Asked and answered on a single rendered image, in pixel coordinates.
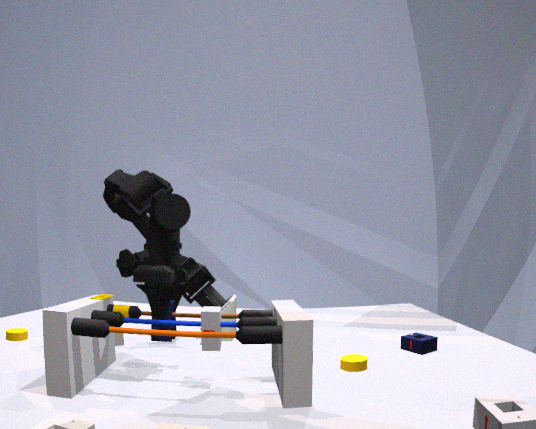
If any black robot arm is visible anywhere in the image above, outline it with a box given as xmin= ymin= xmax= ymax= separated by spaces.
xmin=103 ymin=169 xmax=230 ymax=308

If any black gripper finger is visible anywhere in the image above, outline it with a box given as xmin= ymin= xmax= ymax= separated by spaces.
xmin=168 ymin=283 xmax=187 ymax=311
xmin=136 ymin=284 xmax=175 ymax=320

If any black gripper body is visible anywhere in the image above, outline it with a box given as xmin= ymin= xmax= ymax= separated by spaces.
xmin=133 ymin=234 xmax=188 ymax=286

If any yellow short cylinder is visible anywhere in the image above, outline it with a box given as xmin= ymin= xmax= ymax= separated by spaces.
xmin=6 ymin=328 xmax=28 ymax=342
xmin=340 ymin=354 xmax=368 ymax=372

